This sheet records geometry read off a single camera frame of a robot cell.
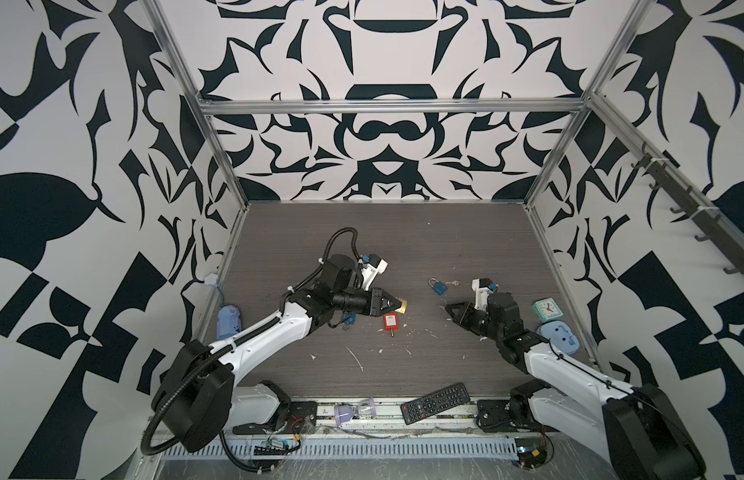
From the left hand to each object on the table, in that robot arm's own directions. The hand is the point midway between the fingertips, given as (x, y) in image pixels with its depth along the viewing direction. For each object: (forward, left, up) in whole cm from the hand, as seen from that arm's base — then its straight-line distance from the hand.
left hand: (403, 301), depth 74 cm
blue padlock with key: (+14, -14, -18) cm, 26 cm away
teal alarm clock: (+5, -45, -17) cm, 49 cm away
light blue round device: (-4, -45, -16) cm, 48 cm away
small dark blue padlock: (-4, +13, +1) cm, 14 cm away
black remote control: (-19, -7, -18) cm, 27 cm away
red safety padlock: (+2, +2, -18) cm, 18 cm away
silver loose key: (+15, -20, -19) cm, 32 cm away
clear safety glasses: (-20, +10, -18) cm, 28 cm away
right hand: (+4, -13, -11) cm, 18 cm away
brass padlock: (-1, 0, -2) cm, 2 cm away
